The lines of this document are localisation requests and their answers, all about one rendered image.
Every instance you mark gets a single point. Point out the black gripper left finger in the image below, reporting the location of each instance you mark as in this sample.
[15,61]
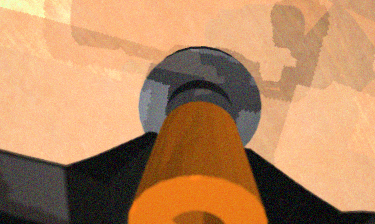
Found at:
[97,190]

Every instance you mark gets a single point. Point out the orange cylindrical knob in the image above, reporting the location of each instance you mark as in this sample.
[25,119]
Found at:
[198,172]

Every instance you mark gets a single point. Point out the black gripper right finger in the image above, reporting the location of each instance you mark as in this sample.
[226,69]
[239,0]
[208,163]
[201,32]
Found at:
[287,202]

